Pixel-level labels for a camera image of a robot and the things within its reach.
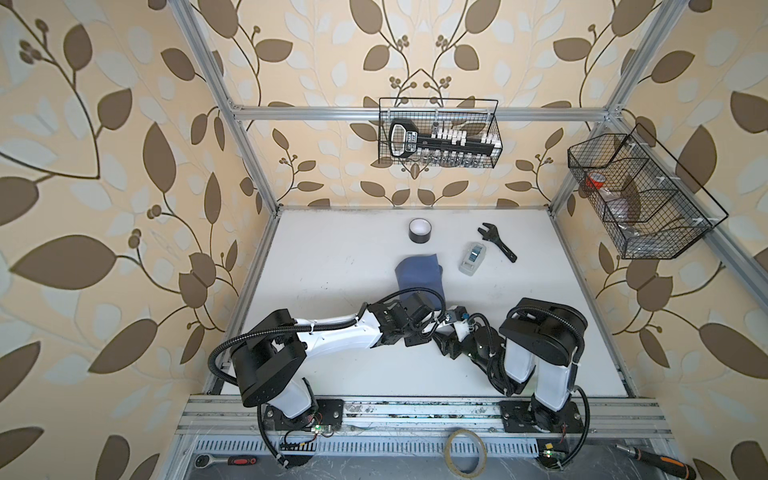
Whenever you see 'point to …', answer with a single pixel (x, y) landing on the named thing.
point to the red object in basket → (595, 180)
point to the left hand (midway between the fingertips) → (430, 319)
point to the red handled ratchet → (204, 460)
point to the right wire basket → (654, 207)
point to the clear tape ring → (483, 454)
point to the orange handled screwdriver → (667, 464)
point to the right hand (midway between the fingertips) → (440, 328)
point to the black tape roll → (419, 230)
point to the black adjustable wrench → (492, 235)
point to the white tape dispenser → (472, 257)
